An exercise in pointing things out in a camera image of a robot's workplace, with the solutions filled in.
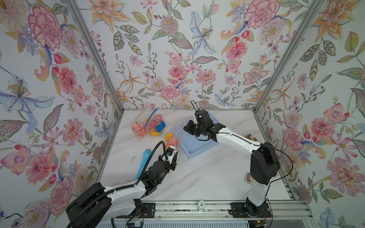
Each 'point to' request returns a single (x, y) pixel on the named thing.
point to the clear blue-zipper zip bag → (156, 125)
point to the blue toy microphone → (145, 156)
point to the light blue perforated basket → (192, 146)
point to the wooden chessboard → (251, 137)
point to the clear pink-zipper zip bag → (139, 126)
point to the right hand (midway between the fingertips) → (182, 126)
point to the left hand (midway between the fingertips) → (177, 150)
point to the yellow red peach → (168, 136)
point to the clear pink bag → (178, 130)
